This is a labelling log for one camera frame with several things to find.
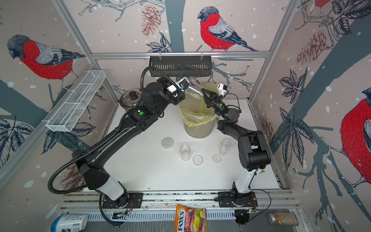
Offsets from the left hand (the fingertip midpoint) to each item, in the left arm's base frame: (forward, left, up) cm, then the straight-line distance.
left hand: (177, 76), depth 65 cm
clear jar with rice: (-15, -28, -47) cm, 56 cm away
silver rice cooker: (+15, +36, -30) cm, 49 cm away
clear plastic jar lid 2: (-21, -11, -48) cm, 53 cm away
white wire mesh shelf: (-8, +57, -16) cm, 60 cm away
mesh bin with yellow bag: (-9, -11, -23) cm, 27 cm away
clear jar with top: (+3, -9, -14) cm, 17 cm away
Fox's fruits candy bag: (-51, -6, -43) cm, 67 cm away
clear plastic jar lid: (-20, -23, -49) cm, 57 cm away
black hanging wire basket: (+40, +1, -20) cm, 44 cm away
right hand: (-1, -12, -9) cm, 15 cm away
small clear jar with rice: (-18, -3, -41) cm, 44 cm away
